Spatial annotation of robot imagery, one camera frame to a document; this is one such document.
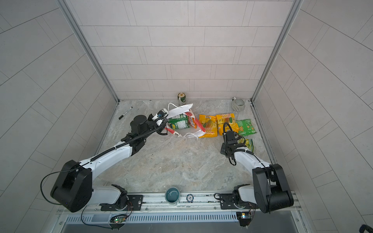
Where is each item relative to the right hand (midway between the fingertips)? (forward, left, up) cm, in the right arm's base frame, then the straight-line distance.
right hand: (226, 149), depth 91 cm
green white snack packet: (+18, +28, +8) cm, 34 cm away
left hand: (+12, +33, +25) cm, 43 cm away
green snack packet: (+12, -15, +4) cm, 20 cm away
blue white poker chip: (-26, +24, +1) cm, 35 cm away
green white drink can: (+37, +26, +13) cm, 47 cm away
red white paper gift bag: (+12, +18, +6) cm, 22 cm away
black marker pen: (+29, +72, +5) cm, 78 cm away
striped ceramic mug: (+35, -16, +3) cm, 38 cm away
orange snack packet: (+14, +20, +11) cm, 27 cm away
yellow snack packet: (+17, +8, +7) cm, 20 cm away
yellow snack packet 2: (+19, -6, +7) cm, 21 cm away
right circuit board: (-35, -1, -1) cm, 35 cm away
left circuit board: (-33, +57, +4) cm, 66 cm away
